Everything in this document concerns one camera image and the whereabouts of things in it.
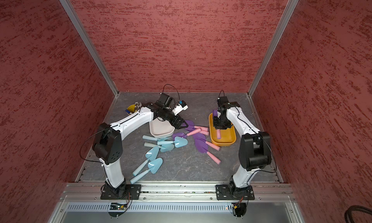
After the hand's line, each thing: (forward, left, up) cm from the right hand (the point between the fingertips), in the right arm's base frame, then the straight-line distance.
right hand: (217, 129), depth 88 cm
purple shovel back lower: (+1, +6, -6) cm, 8 cm away
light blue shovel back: (-2, +40, -7) cm, 40 cm away
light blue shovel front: (-12, +42, -9) cm, 44 cm away
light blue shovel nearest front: (-19, +39, -7) cm, 43 cm away
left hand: (+2, +22, +5) cm, 22 cm away
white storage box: (+7, +39, -9) cm, 40 cm away
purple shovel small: (+1, +22, -8) cm, 24 cm away
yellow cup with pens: (+17, +56, +2) cm, 58 cm away
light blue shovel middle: (-8, +34, -8) cm, 36 cm away
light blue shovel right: (-5, +25, -7) cm, 26 cm away
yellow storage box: (-1, -9, -10) cm, 13 cm away
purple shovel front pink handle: (+11, 0, +1) cm, 11 cm away
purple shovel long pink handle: (-7, +9, -9) cm, 15 cm away
